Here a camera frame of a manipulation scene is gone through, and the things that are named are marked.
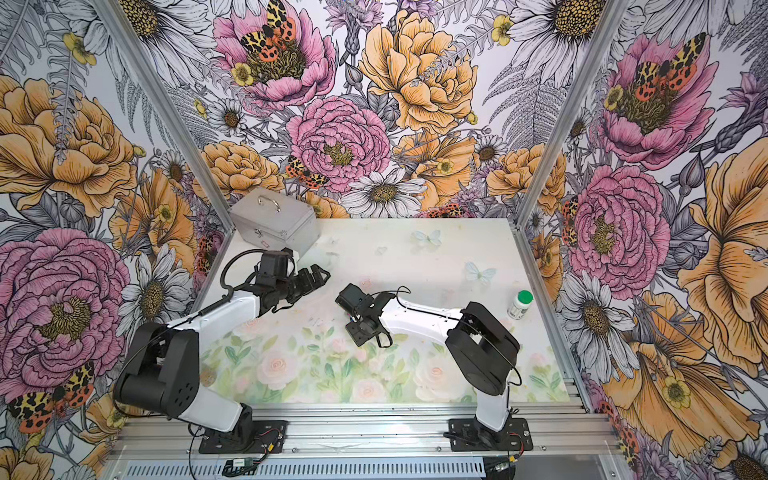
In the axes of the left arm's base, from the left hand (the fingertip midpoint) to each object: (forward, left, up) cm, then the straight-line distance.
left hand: (319, 287), depth 92 cm
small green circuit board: (-43, +16, -12) cm, 47 cm away
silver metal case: (+25, +19, +4) cm, 31 cm away
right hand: (-13, -14, -5) cm, 20 cm away
